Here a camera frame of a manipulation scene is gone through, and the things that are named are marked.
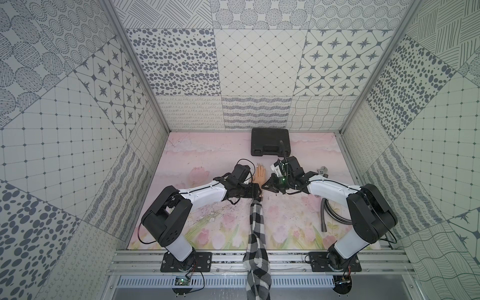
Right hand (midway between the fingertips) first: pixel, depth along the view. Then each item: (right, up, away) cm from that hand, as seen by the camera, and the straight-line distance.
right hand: (262, 188), depth 87 cm
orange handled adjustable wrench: (+35, +6, +15) cm, 38 cm away
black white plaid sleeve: (-4, -23, -18) cm, 29 cm away
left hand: (0, -3, -1) cm, 3 cm away
